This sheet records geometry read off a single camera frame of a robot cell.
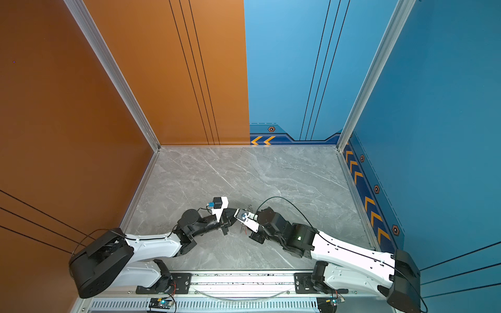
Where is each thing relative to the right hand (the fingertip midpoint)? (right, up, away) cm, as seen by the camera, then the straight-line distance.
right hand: (245, 219), depth 72 cm
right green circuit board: (+30, -31, -2) cm, 43 cm away
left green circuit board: (-31, -30, -2) cm, 44 cm away
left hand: (0, +3, 0) cm, 3 cm away
